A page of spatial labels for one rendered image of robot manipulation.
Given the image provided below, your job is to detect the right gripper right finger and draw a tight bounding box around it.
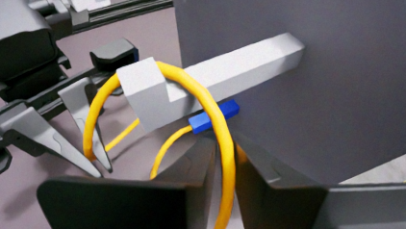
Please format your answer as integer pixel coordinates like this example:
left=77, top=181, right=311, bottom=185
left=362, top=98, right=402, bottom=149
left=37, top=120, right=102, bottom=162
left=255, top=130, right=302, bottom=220
left=230, top=132, right=406, bottom=229

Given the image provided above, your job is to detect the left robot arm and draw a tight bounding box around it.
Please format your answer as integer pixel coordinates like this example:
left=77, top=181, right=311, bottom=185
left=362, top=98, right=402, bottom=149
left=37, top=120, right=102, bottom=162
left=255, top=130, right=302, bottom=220
left=0, top=0, right=73, bottom=101

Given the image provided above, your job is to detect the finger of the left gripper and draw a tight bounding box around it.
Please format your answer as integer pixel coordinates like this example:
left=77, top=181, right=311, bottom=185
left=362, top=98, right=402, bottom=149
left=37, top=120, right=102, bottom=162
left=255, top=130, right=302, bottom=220
left=0, top=107, right=105, bottom=178
left=58, top=77, right=114, bottom=174

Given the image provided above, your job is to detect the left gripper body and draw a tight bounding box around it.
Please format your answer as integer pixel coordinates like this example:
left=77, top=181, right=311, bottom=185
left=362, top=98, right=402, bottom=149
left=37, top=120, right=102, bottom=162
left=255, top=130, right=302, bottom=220
left=0, top=38, right=140, bottom=174

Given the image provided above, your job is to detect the yellow patch cord with blue plugs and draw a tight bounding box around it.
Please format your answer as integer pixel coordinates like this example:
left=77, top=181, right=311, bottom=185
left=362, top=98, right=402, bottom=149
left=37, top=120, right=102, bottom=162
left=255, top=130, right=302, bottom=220
left=83, top=62, right=236, bottom=229

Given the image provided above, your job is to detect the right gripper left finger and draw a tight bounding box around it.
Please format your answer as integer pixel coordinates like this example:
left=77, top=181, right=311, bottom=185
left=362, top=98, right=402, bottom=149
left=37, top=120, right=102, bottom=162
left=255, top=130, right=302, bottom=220
left=37, top=131, right=216, bottom=229

